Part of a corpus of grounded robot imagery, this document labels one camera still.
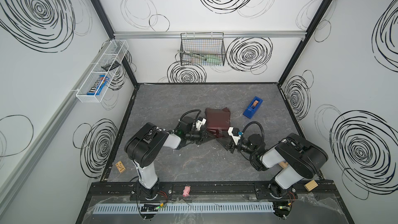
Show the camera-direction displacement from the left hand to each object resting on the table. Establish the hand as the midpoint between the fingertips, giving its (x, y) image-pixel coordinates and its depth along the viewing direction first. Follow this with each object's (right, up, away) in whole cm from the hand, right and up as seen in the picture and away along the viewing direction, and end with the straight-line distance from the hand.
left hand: (214, 138), depth 84 cm
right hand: (+2, +2, -4) cm, 5 cm away
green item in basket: (0, +44, +3) cm, 44 cm away
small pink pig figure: (-14, -21, -12) cm, 28 cm away
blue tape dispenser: (+27, +16, +17) cm, 35 cm away
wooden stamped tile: (-50, -14, -4) cm, 52 cm away
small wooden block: (+47, -20, -9) cm, 52 cm away
